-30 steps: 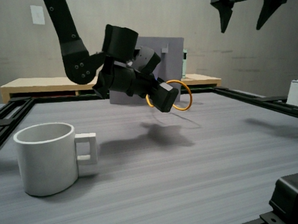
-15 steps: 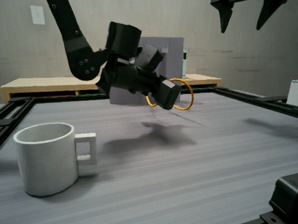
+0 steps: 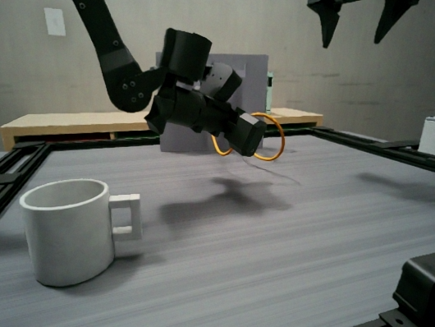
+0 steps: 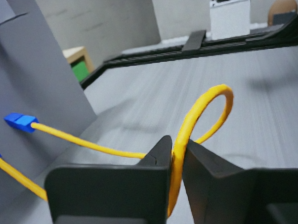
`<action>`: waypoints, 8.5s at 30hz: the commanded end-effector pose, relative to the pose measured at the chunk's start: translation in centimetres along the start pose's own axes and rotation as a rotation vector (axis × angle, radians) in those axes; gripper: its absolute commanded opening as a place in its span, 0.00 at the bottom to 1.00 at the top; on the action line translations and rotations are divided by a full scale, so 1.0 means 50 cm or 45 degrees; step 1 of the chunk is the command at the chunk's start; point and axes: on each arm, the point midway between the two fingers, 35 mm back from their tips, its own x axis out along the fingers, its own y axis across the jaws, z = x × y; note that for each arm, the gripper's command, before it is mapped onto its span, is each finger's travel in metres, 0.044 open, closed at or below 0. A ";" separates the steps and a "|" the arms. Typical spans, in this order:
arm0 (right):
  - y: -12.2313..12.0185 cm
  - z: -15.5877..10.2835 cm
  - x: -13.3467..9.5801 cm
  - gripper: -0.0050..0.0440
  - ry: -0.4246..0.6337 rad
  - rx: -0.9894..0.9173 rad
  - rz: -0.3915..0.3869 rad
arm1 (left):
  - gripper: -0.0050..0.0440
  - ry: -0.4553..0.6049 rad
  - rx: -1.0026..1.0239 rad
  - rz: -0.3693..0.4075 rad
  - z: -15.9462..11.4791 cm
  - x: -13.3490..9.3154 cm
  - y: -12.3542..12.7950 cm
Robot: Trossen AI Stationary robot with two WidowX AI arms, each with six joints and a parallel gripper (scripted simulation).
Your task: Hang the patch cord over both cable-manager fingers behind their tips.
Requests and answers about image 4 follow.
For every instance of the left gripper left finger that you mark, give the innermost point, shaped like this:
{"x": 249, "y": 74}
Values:
{"x": 113, "y": 191}

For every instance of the orange cable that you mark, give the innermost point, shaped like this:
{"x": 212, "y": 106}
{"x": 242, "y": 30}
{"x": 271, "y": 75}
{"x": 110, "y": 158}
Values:
{"x": 30, "y": 124}

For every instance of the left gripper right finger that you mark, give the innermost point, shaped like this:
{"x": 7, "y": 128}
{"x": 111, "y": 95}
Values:
{"x": 216, "y": 195}

